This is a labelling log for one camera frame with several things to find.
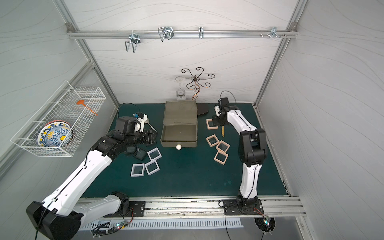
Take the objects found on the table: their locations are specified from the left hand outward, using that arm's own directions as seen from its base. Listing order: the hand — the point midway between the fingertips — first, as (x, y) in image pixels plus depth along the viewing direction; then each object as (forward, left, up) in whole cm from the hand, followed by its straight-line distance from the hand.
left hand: (154, 133), depth 74 cm
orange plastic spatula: (+14, +40, +8) cm, 44 cm away
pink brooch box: (+15, -30, -15) cm, 37 cm away
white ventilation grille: (-36, +11, -25) cm, 45 cm away
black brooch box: (+1, +15, -25) cm, 29 cm away
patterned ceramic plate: (-8, +38, +10) cm, 40 cm away
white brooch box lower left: (-10, +13, -24) cm, 29 cm away
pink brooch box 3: (+7, -38, -25) cm, 46 cm away
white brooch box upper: (0, +5, -23) cm, 24 cm away
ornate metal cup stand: (+37, -20, +7) cm, 43 cm away
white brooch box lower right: (-8, +5, -23) cm, 25 cm away
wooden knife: (+19, -40, -24) cm, 50 cm away
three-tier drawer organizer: (+8, -11, -7) cm, 15 cm away
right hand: (+21, -35, -15) cm, 43 cm away
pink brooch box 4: (-1, -37, -24) cm, 44 cm away
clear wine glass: (+33, -10, -3) cm, 35 cm away
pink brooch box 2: (+11, -32, -23) cm, 41 cm away
